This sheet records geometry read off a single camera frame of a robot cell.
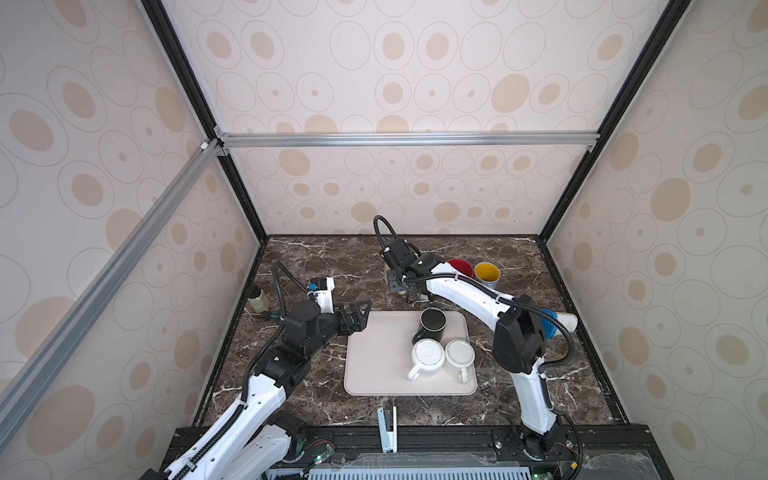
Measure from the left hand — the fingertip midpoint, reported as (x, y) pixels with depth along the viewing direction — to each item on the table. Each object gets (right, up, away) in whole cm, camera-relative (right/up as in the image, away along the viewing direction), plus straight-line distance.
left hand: (365, 301), depth 74 cm
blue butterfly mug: (+38, +6, +24) cm, 46 cm away
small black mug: (+18, -7, +12) cm, 23 cm away
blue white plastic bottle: (+54, -10, +15) cm, 57 cm away
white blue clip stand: (+6, -34, -1) cm, 34 cm away
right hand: (+9, +5, +18) cm, 21 cm away
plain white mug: (+25, -16, +8) cm, 30 cm away
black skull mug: (+30, +9, +23) cm, 39 cm away
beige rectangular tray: (+2, -18, +13) cm, 23 cm away
